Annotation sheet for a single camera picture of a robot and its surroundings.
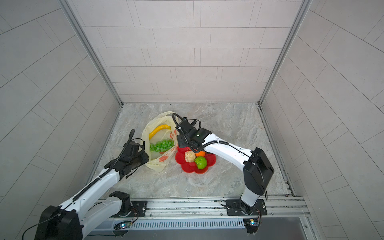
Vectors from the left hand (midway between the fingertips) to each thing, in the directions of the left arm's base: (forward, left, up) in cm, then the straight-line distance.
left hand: (150, 154), depth 86 cm
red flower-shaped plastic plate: (-7, -24, -3) cm, 25 cm away
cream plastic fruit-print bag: (-5, -6, +3) cm, 8 cm away
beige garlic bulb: (-3, -23, +3) cm, 23 cm away
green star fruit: (-6, -30, +3) cm, 30 cm away
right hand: (+5, -19, +9) cm, 21 cm away
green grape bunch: (+5, -6, +1) cm, 8 cm away
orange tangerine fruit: (0, -29, +1) cm, 29 cm away
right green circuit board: (-33, -53, -3) cm, 62 cm away
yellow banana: (+15, 0, +2) cm, 15 cm away
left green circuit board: (-33, +5, -1) cm, 34 cm away
